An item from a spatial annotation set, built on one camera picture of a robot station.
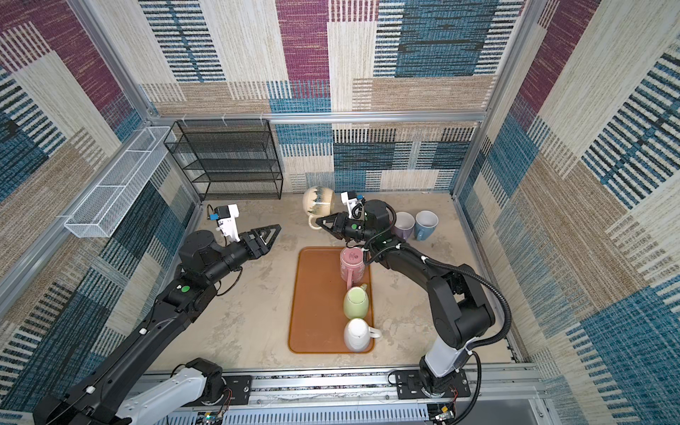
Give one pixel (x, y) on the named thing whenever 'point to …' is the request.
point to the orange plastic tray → (316, 313)
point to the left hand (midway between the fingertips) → (275, 225)
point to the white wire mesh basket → (104, 208)
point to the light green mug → (356, 302)
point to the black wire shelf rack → (228, 159)
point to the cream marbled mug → (318, 202)
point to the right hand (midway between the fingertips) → (317, 224)
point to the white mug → (357, 335)
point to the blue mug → (425, 224)
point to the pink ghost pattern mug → (351, 266)
